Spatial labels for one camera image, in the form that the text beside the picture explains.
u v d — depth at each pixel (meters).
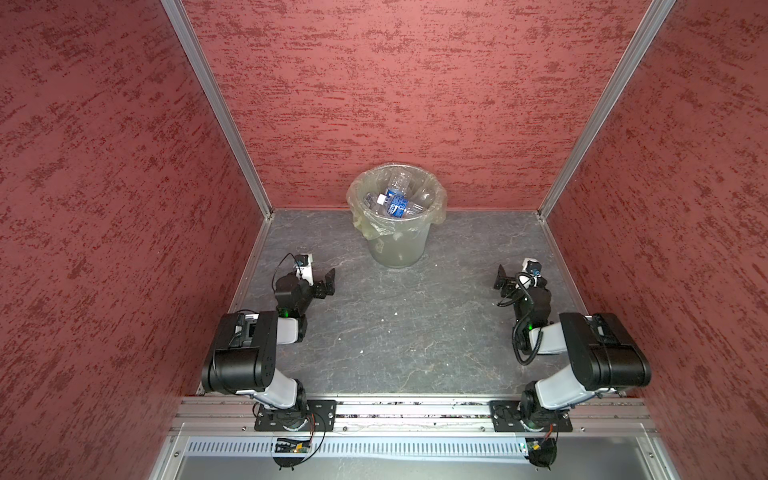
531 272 0.77
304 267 0.80
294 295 0.72
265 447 0.71
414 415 0.76
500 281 0.84
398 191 0.92
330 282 0.85
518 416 0.73
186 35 0.74
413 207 0.89
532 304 0.68
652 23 0.73
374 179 0.96
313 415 0.74
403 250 0.99
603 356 0.45
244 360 0.45
